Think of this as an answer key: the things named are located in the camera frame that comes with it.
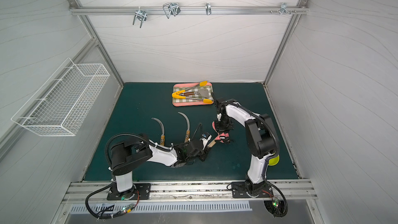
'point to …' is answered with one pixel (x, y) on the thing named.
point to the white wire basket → (57, 106)
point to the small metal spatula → (203, 92)
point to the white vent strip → (76, 209)
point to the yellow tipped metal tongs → (202, 83)
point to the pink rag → (217, 138)
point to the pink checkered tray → (177, 102)
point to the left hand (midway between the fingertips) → (210, 148)
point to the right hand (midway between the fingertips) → (221, 132)
